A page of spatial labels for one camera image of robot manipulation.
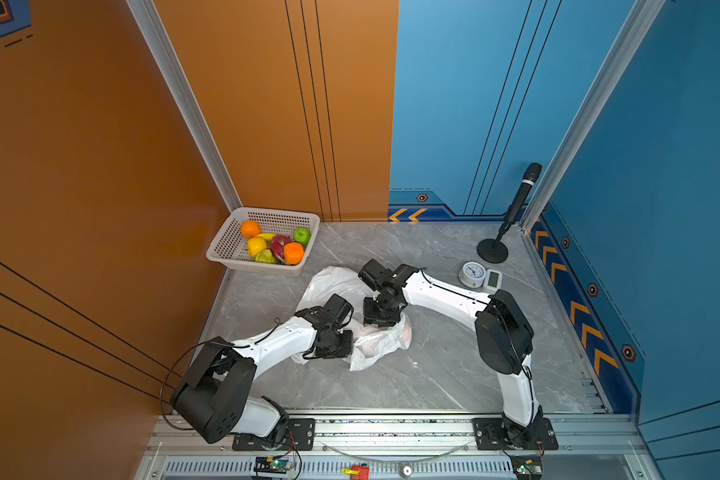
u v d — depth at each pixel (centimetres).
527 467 71
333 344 73
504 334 51
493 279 100
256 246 105
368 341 81
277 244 103
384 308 74
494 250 111
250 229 112
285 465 70
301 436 74
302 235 109
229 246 108
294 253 99
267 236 112
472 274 100
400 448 72
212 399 43
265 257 102
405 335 83
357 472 67
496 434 73
